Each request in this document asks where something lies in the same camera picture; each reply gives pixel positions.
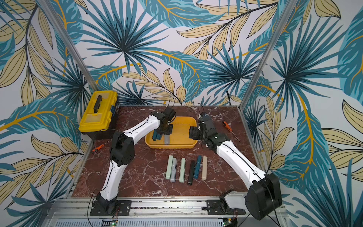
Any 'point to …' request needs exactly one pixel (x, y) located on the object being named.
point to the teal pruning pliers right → (195, 176)
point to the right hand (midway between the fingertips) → (195, 130)
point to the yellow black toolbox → (100, 118)
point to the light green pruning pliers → (169, 167)
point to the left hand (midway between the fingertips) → (166, 133)
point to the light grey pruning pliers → (173, 175)
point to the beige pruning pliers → (204, 168)
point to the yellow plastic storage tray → (180, 137)
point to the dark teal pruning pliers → (154, 135)
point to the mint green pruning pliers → (182, 172)
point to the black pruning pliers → (192, 166)
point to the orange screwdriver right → (229, 129)
